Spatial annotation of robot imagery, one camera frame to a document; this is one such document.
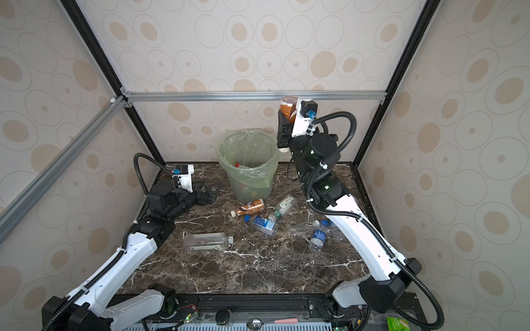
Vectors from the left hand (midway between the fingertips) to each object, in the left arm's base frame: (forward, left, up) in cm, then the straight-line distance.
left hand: (217, 180), depth 72 cm
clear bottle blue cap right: (-11, -39, -28) cm, 49 cm away
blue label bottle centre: (-4, -15, -26) cm, 30 cm away
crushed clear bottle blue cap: (-4, -34, -31) cm, 47 cm away
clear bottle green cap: (+5, -25, -27) cm, 37 cm away
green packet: (-40, -61, -27) cm, 77 cm away
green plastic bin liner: (+28, -8, -17) cm, 34 cm away
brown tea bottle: (+5, -10, -26) cm, 28 cm away
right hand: (+5, -24, +24) cm, 34 cm away
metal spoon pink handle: (-40, -14, -31) cm, 52 cm away
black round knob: (-39, -4, -18) cm, 43 cm away
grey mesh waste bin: (+10, -8, -24) cm, 28 cm away
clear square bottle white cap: (-10, +8, -30) cm, 33 cm away
